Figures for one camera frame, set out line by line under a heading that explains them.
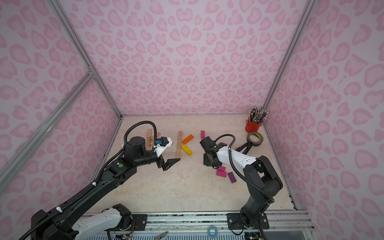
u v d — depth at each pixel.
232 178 0.87
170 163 0.63
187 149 1.01
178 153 0.98
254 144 1.02
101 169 0.51
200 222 0.75
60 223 0.39
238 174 0.46
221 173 0.89
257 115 0.98
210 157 0.65
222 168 0.90
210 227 0.71
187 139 1.04
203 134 1.08
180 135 1.07
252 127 1.04
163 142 0.59
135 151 0.56
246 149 0.98
